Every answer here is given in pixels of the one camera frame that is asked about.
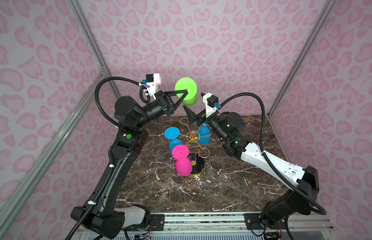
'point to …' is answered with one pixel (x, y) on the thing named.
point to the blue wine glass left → (172, 133)
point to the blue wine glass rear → (203, 134)
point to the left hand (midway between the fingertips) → (187, 91)
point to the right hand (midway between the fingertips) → (194, 97)
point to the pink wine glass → (183, 164)
